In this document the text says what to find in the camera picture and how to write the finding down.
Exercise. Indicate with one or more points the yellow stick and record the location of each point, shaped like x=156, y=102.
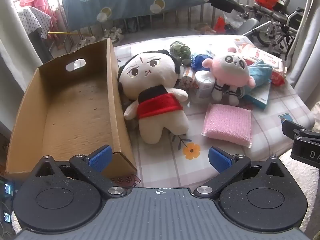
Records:
x=65, y=33

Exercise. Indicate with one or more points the small red bag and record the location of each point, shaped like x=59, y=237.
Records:
x=220, y=25

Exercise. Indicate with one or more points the teal towel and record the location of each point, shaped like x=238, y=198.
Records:
x=260, y=73

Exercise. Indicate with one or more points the pink sponge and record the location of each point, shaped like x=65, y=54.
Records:
x=227, y=125

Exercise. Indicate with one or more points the metal railing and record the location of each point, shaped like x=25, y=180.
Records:
x=189, y=17

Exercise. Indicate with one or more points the black electronic device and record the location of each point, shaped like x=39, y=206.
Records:
x=7, y=188

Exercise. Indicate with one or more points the grey padded seat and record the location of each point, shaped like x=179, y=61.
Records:
x=247, y=26

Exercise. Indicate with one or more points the white fluffy blanket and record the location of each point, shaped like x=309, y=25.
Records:
x=300, y=177

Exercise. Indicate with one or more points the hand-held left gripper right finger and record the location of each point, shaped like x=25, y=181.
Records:
x=220, y=159

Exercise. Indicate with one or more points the patterned slipper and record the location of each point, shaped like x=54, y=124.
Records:
x=85, y=42
x=113, y=33

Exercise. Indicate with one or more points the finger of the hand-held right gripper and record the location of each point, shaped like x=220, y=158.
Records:
x=290, y=127

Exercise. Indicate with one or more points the wheelchair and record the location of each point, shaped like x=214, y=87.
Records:
x=275, y=17

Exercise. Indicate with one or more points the pink plush doll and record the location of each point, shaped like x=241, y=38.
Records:
x=232, y=67

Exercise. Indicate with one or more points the blue dotted blanket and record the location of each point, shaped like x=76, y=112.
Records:
x=125, y=0

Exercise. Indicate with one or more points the light blue paper box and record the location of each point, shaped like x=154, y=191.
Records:
x=258, y=97

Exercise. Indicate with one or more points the white plush doll red skirt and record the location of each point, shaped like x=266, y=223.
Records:
x=147, y=72

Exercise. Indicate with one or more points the large cardboard box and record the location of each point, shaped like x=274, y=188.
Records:
x=75, y=110

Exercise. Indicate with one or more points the brown slipper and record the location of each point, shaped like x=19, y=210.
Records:
x=203, y=27

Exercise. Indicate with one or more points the white curtain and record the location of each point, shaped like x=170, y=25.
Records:
x=307, y=55
x=12, y=30

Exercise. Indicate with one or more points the green cloth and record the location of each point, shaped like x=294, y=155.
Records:
x=178, y=50

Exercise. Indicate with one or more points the blue mesh cloth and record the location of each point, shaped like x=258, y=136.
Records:
x=198, y=61

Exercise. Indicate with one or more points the white yogurt cup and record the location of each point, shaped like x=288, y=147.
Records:
x=203, y=87

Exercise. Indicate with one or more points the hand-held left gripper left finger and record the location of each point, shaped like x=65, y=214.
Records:
x=100, y=158

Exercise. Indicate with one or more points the clear plastic bag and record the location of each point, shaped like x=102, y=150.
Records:
x=235, y=17

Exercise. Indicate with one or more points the polka dot cloth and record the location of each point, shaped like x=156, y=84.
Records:
x=35, y=20

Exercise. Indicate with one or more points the wet wipes pack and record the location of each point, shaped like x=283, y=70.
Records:
x=265, y=57

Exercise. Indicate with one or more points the black padded seat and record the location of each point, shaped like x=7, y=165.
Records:
x=225, y=3

